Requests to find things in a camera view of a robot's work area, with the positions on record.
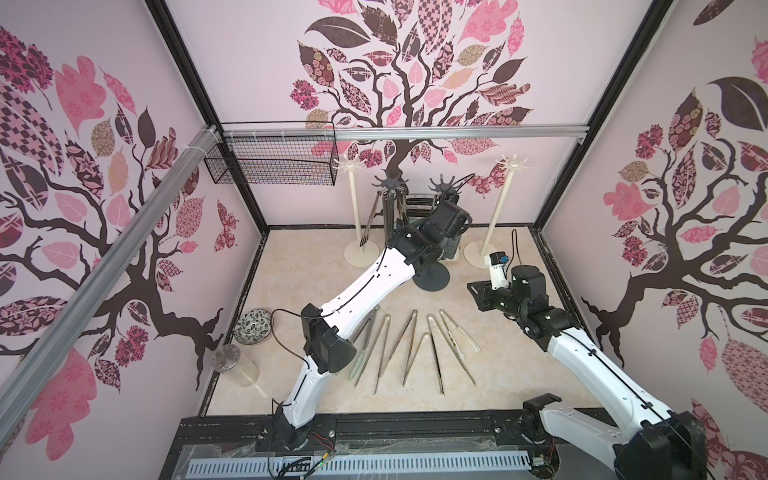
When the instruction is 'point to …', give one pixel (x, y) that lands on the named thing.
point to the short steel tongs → (428, 338)
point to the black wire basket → (282, 153)
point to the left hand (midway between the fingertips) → (440, 237)
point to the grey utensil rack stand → (388, 205)
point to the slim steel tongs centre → (415, 317)
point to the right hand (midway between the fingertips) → (474, 281)
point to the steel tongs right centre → (431, 320)
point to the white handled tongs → (444, 314)
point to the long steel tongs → (387, 318)
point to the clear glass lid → (242, 369)
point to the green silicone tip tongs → (362, 338)
